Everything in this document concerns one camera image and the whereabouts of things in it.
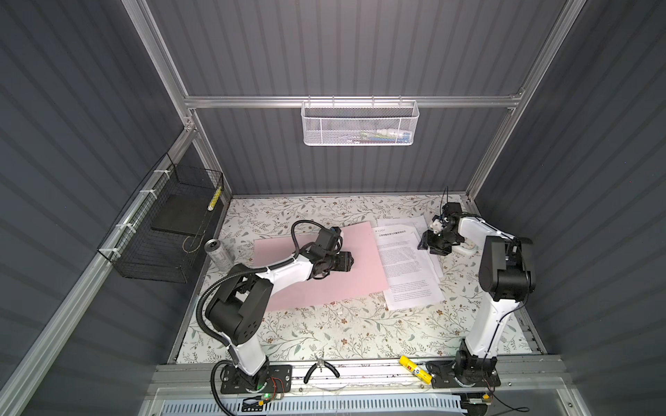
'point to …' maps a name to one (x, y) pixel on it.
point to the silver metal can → (218, 255)
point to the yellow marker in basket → (211, 205)
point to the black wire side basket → (159, 235)
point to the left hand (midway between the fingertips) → (348, 259)
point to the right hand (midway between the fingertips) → (428, 249)
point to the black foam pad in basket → (183, 213)
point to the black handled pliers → (320, 362)
